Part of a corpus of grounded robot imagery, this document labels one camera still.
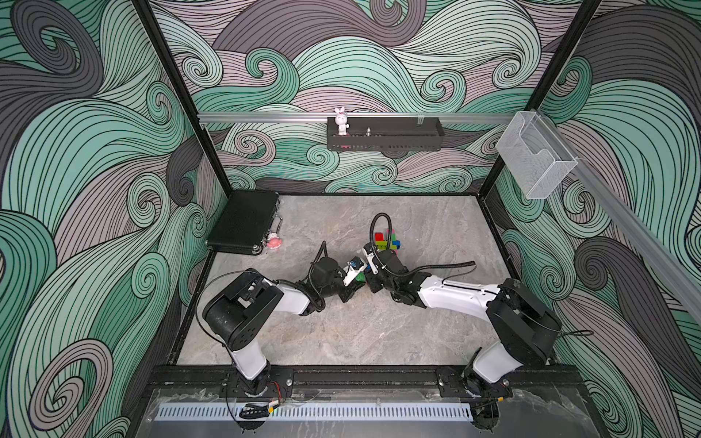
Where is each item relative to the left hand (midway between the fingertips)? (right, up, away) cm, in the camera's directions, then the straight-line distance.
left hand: (361, 275), depth 89 cm
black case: (-44, +18, +12) cm, 49 cm away
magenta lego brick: (+14, +14, +19) cm, 27 cm away
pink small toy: (-33, +10, +12) cm, 36 cm away
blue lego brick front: (+15, +10, +13) cm, 22 cm away
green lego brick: (-1, +2, -10) cm, 10 cm away
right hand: (+2, +1, 0) cm, 2 cm away
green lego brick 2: (+14, +12, +14) cm, 23 cm away
